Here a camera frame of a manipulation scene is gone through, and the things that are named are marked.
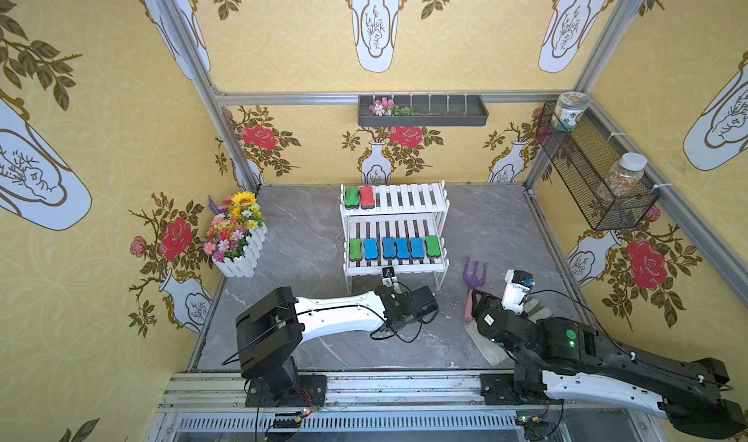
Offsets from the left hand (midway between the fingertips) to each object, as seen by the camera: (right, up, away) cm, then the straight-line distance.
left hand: (394, 304), depth 84 cm
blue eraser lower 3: (+2, +16, +1) cm, 16 cm away
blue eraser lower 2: (-2, +16, +2) cm, 17 cm away
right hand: (+20, +5, -11) cm, 23 cm away
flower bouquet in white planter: (-46, +20, +1) cm, 51 cm away
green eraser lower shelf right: (+11, +17, +3) cm, 20 cm away
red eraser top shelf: (-8, +31, -5) cm, 32 cm away
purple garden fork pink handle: (+27, +4, +10) cm, 29 cm away
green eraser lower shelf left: (-11, +16, +2) cm, 19 cm away
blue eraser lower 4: (+7, +16, +2) cm, 18 cm away
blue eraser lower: (-7, +16, +2) cm, 17 cm away
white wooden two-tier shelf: (+1, +22, +9) cm, 24 cm away
